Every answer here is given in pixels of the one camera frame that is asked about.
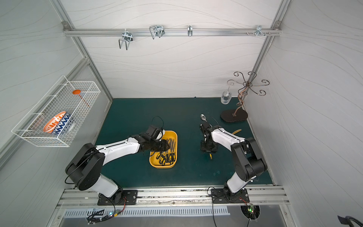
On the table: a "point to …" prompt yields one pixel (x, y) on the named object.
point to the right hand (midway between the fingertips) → (206, 150)
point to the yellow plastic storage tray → (154, 162)
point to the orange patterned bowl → (50, 126)
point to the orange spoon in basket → (78, 91)
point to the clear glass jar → (226, 97)
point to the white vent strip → (87, 213)
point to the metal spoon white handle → (203, 117)
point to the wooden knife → (237, 131)
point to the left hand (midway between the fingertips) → (169, 148)
